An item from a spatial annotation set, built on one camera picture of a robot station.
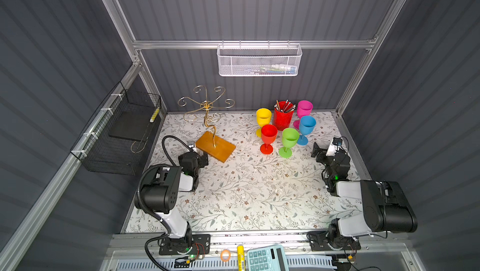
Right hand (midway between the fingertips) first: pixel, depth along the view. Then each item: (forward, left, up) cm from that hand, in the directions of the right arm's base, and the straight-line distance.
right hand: (328, 145), depth 89 cm
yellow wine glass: (+20, +30, +1) cm, 36 cm away
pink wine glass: (+23, +7, +3) cm, 25 cm away
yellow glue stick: (-44, +42, -9) cm, 62 cm away
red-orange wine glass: (+8, +28, 0) cm, 29 cm away
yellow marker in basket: (+6, +80, +17) cm, 82 cm away
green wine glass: (+7, +17, -3) cm, 19 cm away
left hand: (0, +68, -6) cm, 68 cm away
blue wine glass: (+10, +9, +3) cm, 14 cm away
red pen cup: (+21, +19, +2) cm, 28 cm away
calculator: (-44, +31, -9) cm, 55 cm away
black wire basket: (-9, +91, +17) cm, 93 cm away
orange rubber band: (-43, +50, -11) cm, 66 cm away
